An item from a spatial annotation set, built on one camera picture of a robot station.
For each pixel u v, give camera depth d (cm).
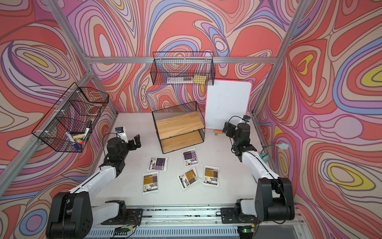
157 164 91
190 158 93
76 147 69
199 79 91
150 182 84
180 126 91
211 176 86
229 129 78
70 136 72
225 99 98
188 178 84
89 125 69
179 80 82
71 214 41
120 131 73
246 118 74
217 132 104
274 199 41
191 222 73
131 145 77
